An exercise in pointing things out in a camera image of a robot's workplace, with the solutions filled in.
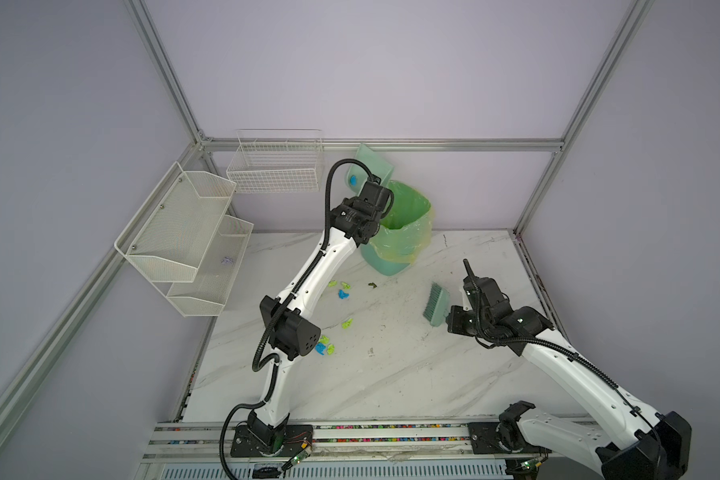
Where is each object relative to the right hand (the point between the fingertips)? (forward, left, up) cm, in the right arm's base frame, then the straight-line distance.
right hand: (445, 317), depth 78 cm
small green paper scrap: (+5, +28, -15) cm, 32 cm away
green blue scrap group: (-2, +35, -14) cm, 38 cm away
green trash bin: (+25, +19, -7) cm, 32 cm away
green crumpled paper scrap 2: (+21, +30, -14) cm, 39 cm away
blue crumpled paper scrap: (+17, +30, -15) cm, 38 cm away
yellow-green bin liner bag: (+23, +10, +9) cm, 27 cm away
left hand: (+24, +26, +17) cm, 39 cm away
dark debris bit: (+22, +20, -15) cm, 33 cm away
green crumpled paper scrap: (+21, +34, -14) cm, 43 cm away
